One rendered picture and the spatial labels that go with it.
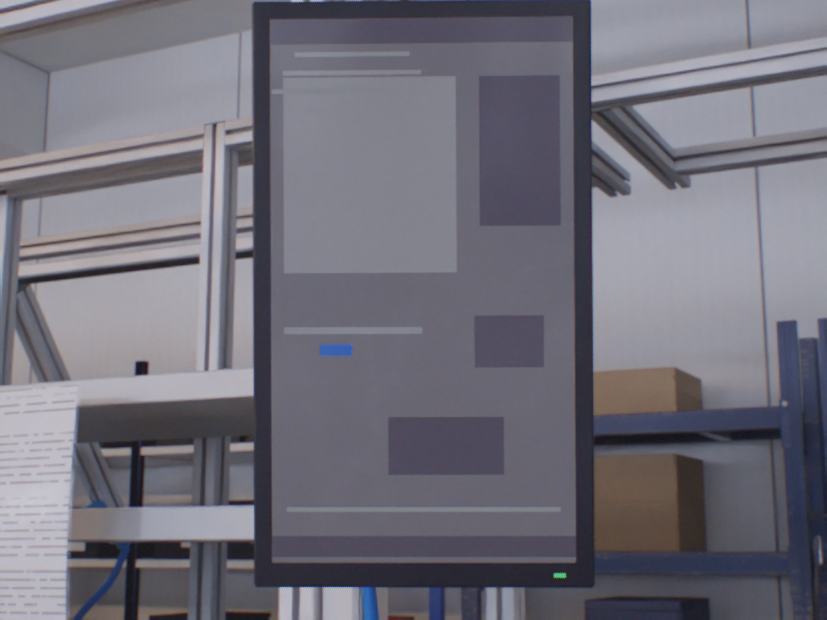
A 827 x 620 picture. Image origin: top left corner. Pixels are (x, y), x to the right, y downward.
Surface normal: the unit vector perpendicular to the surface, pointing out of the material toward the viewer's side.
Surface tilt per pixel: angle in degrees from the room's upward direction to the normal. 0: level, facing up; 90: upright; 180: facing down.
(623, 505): 90
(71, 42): 180
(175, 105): 90
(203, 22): 180
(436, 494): 101
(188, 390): 90
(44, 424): 87
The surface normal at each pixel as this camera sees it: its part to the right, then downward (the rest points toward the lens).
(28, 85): 0.90, -0.09
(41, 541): -0.44, -0.18
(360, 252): -0.03, -0.01
